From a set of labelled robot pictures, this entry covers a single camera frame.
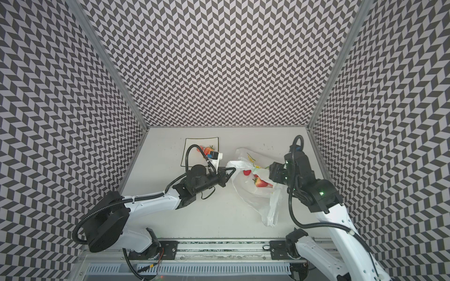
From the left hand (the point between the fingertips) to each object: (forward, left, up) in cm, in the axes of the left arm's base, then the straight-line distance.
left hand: (236, 170), depth 77 cm
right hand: (-5, -15, +5) cm, 17 cm away
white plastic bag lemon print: (-6, -14, -20) cm, 26 cm away
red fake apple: (+8, -6, -17) cm, 19 cm away
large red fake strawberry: (+1, -12, -15) cm, 19 cm away
